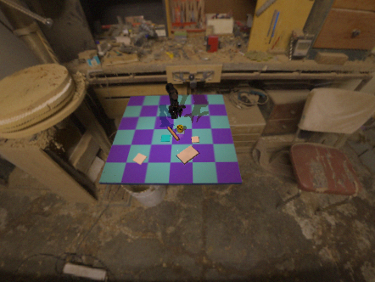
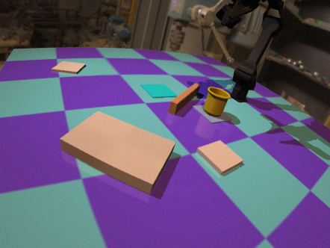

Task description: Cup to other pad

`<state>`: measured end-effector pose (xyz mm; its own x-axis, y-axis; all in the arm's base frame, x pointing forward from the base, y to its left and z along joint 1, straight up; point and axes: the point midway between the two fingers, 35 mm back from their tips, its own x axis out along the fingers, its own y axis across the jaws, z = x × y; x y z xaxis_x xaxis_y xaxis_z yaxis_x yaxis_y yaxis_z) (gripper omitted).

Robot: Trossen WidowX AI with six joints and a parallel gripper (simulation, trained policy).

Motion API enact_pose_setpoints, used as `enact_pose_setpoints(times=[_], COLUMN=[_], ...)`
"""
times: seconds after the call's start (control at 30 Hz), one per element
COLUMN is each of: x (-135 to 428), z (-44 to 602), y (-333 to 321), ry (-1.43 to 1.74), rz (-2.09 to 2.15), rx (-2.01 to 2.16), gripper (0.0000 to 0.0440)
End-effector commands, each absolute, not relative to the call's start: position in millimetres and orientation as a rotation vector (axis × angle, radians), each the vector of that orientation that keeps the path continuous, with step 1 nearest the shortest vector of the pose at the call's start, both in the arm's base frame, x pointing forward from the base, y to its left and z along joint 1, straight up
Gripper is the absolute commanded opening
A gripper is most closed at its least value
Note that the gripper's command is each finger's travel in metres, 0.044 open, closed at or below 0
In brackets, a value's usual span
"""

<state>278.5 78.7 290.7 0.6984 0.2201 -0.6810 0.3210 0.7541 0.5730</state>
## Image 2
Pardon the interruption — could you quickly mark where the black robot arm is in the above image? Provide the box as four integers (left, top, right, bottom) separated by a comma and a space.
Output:
229, 0, 286, 102

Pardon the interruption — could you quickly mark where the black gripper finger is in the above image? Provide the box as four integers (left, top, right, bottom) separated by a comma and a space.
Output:
221, 4, 242, 26
228, 0, 259, 19

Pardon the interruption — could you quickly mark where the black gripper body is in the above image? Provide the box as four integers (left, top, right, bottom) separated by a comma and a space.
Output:
216, 0, 237, 28

